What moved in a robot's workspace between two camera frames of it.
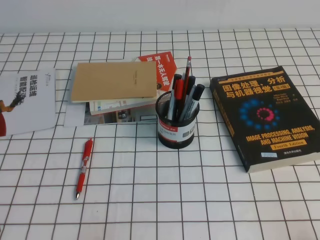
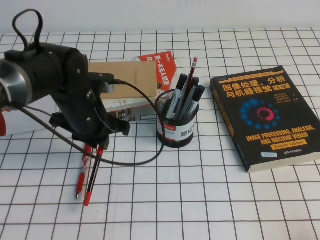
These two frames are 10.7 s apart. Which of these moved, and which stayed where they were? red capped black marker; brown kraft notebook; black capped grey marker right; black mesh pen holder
Moved: red capped black marker
Stayed: brown kraft notebook; black mesh pen holder; black capped grey marker right
